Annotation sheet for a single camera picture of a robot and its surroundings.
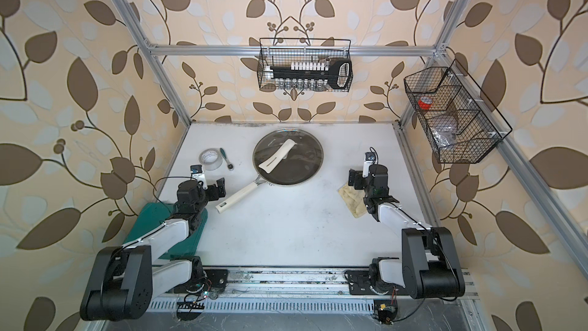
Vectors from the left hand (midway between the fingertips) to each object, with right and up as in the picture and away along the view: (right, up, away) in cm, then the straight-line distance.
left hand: (206, 178), depth 89 cm
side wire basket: (+90, +19, -16) cm, 93 cm away
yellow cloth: (+59, -9, +3) cm, 60 cm away
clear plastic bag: (+83, +16, -16) cm, 87 cm away
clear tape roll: (-5, +7, +18) cm, 20 cm away
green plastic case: (-24, -15, -2) cm, 28 cm away
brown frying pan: (+27, 0, +7) cm, 28 cm away
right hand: (+63, +3, +2) cm, 63 cm away
